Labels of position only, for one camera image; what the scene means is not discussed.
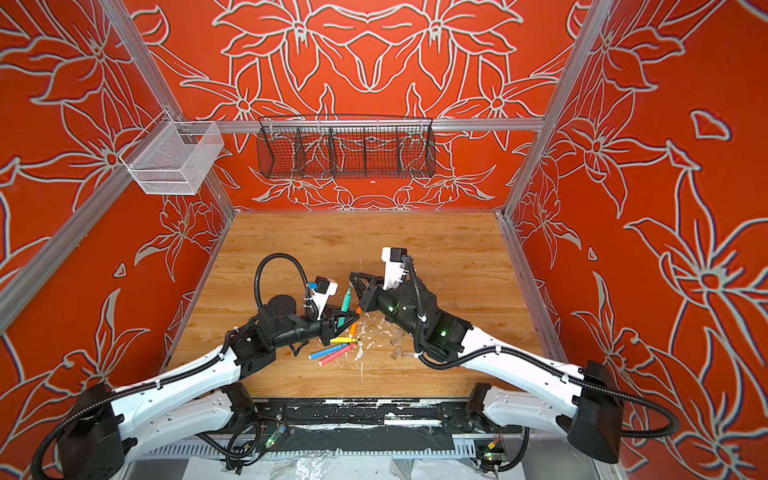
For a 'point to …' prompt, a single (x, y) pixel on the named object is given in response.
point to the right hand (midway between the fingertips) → (345, 277)
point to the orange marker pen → (354, 327)
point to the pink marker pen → (331, 357)
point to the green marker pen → (345, 306)
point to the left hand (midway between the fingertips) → (356, 314)
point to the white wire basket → (173, 157)
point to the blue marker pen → (320, 354)
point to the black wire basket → (346, 147)
